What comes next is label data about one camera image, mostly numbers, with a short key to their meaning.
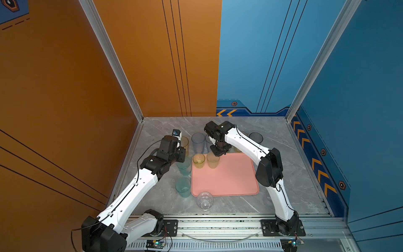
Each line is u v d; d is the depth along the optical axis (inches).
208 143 36.0
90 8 27.4
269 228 28.6
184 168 35.5
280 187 22.9
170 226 29.1
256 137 35.9
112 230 15.0
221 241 28.1
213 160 35.4
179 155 26.8
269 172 20.8
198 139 36.1
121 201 16.9
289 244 27.5
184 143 36.2
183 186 32.7
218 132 25.4
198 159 37.0
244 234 28.4
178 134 26.9
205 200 32.4
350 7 27.4
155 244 27.8
